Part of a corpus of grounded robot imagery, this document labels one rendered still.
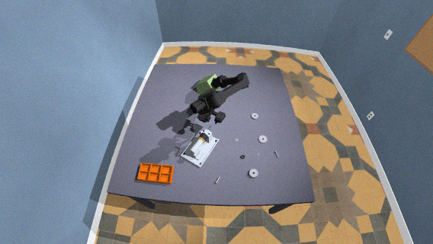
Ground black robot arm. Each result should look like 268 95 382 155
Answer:
190 72 250 123

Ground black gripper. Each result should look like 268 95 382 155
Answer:
209 109 226 124

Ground orange compartment tray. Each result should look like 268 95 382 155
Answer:
137 163 174 185

